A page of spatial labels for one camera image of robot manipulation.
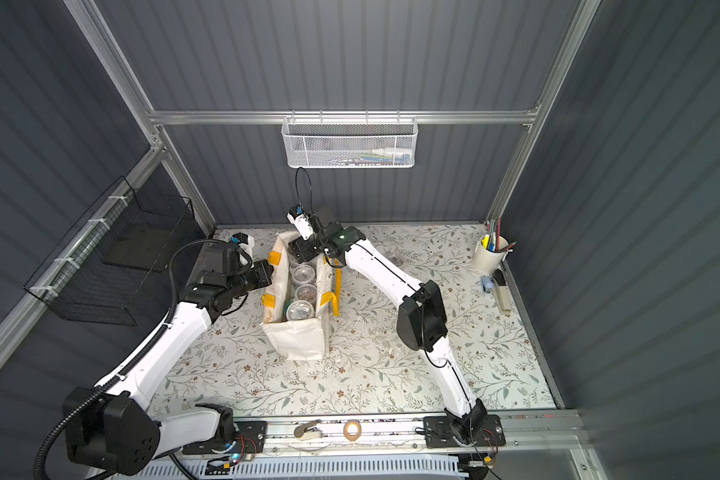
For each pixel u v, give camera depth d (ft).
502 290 3.16
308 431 2.43
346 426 2.47
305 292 2.77
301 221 2.56
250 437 2.37
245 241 2.41
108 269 2.39
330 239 2.22
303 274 2.88
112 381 1.35
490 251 3.29
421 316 1.89
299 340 2.47
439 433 2.40
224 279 2.00
